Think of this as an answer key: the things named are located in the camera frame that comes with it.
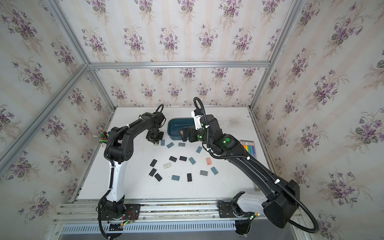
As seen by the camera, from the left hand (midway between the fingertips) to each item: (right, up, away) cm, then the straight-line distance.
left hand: (157, 144), depth 100 cm
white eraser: (+9, -11, -12) cm, 19 cm away
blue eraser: (+4, +1, -2) cm, 5 cm away
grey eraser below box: (+17, 0, -2) cm, 17 cm away
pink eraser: (+34, -9, -9) cm, 37 cm away
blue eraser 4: (+24, -9, -10) cm, 27 cm away
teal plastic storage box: (+11, +14, +5) cm, 18 cm away
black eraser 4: (+4, -16, -16) cm, 24 cm away
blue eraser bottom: (+14, -17, -16) cm, 27 cm away
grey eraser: (+31, -15, -14) cm, 37 cm away
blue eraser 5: (+37, -14, -12) cm, 42 cm away
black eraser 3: (+1, -14, -14) cm, 20 cm away
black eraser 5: (+22, -16, -15) cm, 32 cm away
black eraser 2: (+19, -8, -7) cm, 22 cm away
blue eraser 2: (+9, 0, -2) cm, 9 cm away
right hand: (+22, +12, -28) cm, 38 cm away
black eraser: (+12, -8, -8) cm, 16 cm away
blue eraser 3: (+29, -3, -4) cm, 29 cm away
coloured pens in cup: (-30, +6, -11) cm, 33 cm away
